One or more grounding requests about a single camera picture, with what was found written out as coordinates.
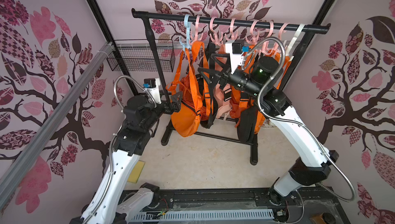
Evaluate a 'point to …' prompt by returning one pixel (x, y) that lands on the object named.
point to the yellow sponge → (135, 173)
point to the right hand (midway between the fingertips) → (206, 60)
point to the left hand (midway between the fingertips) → (171, 95)
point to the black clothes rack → (169, 133)
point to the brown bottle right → (326, 218)
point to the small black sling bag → (246, 124)
